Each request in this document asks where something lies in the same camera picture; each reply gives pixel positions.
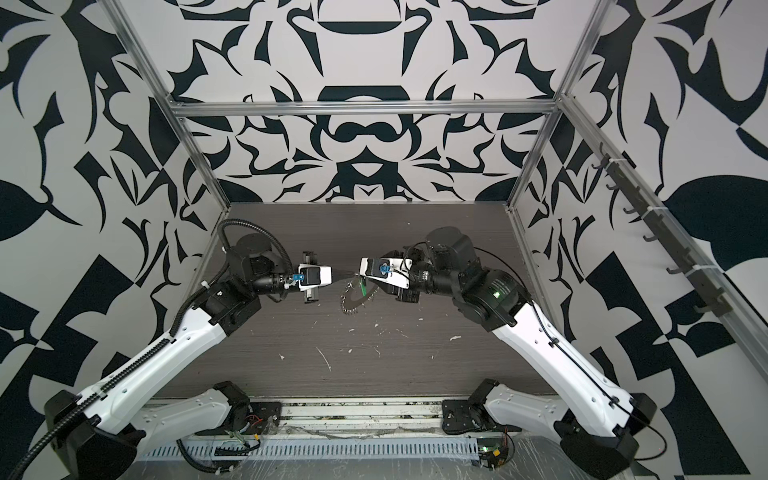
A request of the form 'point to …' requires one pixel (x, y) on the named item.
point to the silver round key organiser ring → (356, 310)
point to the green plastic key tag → (363, 287)
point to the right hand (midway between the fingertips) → (377, 262)
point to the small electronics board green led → (492, 451)
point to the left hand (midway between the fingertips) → (353, 261)
